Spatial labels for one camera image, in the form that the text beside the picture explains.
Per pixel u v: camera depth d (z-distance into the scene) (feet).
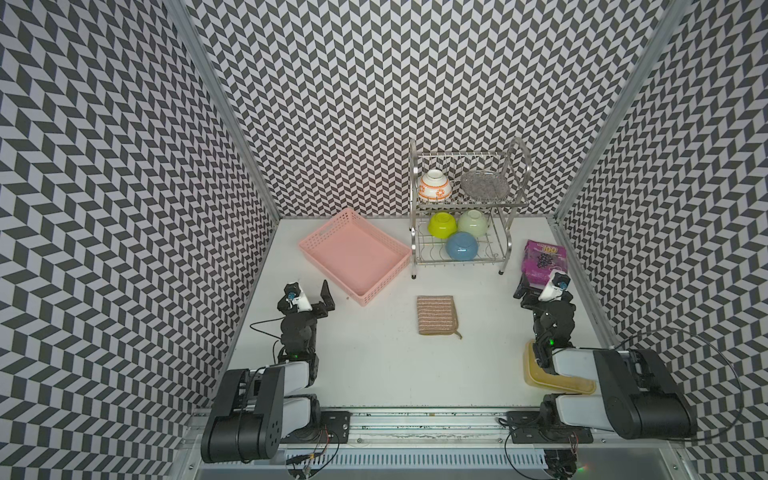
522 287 2.52
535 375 2.47
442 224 3.51
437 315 2.98
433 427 2.46
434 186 2.76
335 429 2.38
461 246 3.26
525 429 2.38
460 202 2.74
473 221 3.43
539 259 3.27
